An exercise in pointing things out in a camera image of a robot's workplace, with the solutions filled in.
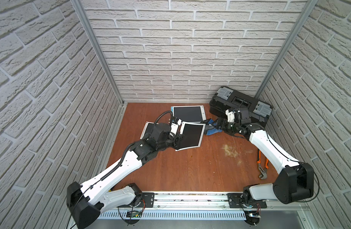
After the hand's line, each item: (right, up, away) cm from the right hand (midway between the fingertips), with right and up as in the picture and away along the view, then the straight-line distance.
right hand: (218, 125), depth 84 cm
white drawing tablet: (-17, -5, -9) cm, 20 cm away
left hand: (-20, -4, -13) cm, 25 cm away
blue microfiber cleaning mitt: (0, -5, +13) cm, 14 cm away
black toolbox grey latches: (+10, +18, +16) cm, 26 cm away
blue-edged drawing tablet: (-11, +8, +30) cm, 32 cm away
